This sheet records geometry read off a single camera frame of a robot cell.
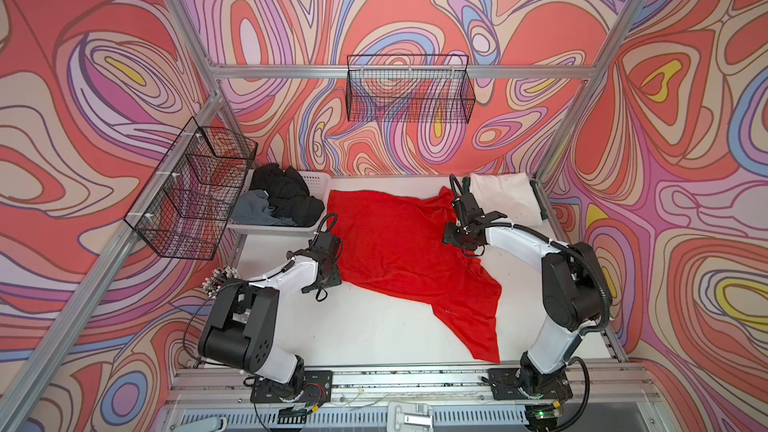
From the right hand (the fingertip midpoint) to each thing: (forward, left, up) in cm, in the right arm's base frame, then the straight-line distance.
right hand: (452, 243), depth 95 cm
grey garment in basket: (+12, +66, +6) cm, 67 cm away
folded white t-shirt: (+20, -26, 0) cm, 33 cm away
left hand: (-8, +40, -4) cm, 41 cm away
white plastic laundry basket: (+26, +46, +2) cm, 53 cm away
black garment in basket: (+18, +54, +6) cm, 58 cm away
